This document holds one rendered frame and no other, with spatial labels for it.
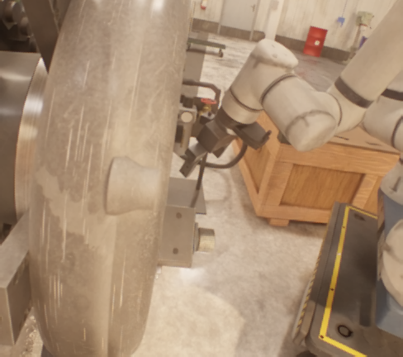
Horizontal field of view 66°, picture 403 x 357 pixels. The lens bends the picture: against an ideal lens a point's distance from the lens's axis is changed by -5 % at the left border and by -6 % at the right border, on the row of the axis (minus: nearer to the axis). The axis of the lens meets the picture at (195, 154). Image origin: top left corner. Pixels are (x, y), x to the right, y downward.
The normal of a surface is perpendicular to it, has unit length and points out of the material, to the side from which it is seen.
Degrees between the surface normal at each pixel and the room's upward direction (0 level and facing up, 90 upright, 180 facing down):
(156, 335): 0
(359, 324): 0
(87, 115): 60
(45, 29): 131
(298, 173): 90
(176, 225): 38
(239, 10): 90
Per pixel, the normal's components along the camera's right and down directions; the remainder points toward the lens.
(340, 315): 0.18, -0.88
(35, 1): -0.07, 0.91
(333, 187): 0.05, 0.45
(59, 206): 0.12, 0.14
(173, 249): 0.17, -0.42
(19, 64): 0.12, -0.71
